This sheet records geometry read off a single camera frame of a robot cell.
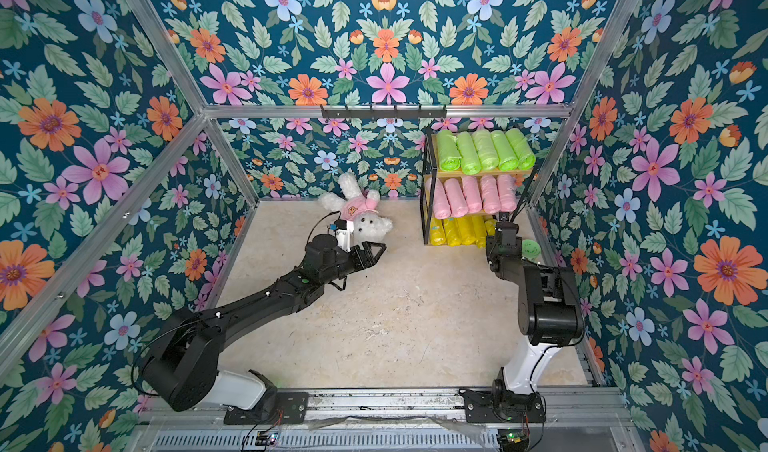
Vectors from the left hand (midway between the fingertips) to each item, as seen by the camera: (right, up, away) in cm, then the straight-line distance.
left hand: (383, 248), depth 81 cm
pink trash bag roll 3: (+33, +16, +12) cm, 39 cm away
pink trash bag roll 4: (+39, +18, +14) cm, 45 cm away
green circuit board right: (+33, -46, -9) cm, 57 cm away
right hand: (+41, +2, +18) cm, 45 cm away
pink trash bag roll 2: (+28, +17, +13) cm, 35 cm away
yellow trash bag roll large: (+37, +6, +24) cm, 44 cm away
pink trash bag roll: (+22, +13, +10) cm, 28 cm away
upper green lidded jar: (+46, -2, +12) cm, 48 cm away
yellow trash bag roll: (+17, +4, +22) cm, 29 cm away
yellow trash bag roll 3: (+33, +5, +24) cm, 40 cm away
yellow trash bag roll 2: (+23, +5, +23) cm, 33 cm away
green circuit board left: (-28, -46, -9) cm, 55 cm away
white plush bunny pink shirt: (-6, +6, +20) cm, 21 cm away
